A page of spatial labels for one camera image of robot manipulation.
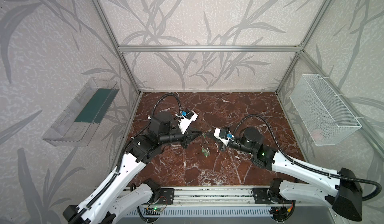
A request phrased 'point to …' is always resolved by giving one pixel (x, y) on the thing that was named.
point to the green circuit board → (153, 211)
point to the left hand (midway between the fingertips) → (202, 129)
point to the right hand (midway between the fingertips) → (207, 127)
